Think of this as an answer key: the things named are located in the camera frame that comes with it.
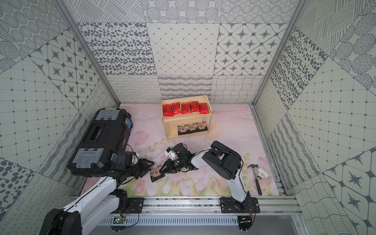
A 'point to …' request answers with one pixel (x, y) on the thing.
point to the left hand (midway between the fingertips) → (152, 162)
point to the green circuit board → (118, 221)
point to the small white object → (261, 174)
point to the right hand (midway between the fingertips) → (162, 172)
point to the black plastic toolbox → (106, 135)
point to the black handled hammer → (259, 189)
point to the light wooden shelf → (171, 123)
